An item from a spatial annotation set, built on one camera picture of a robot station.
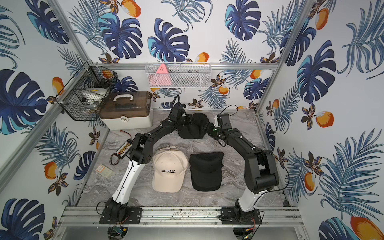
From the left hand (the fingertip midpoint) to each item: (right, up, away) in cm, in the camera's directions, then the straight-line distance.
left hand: (195, 115), depth 105 cm
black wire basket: (-68, +24, -10) cm, 73 cm away
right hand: (+6, -10, -13) cm, 17 cm away
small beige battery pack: (-54, -34, -17) cm, 66 cm away
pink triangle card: (-22, +23, -15) cm, 35 cm away
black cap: (+6, -33, -20) cm, 39 cm away
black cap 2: (0, -10, -3) cm, 11 cm away
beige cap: (-14, -28, -25) cm, 41 cm away
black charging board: (-47, -22, -8) cm, 52 cm away
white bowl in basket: (-55, +8, -25) cm, 61 cm away
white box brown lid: (-54, +4, +5) cm, 54 cm away
